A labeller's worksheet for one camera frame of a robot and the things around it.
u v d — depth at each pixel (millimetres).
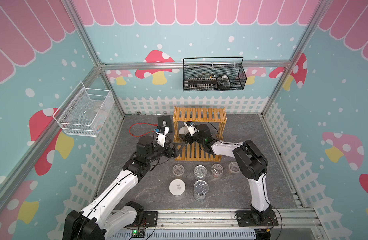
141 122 1161
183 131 953
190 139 866
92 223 392
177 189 752
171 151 662
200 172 849
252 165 548
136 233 727
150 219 744
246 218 703
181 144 995
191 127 837
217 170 851
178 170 851
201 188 735
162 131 666
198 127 815
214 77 927
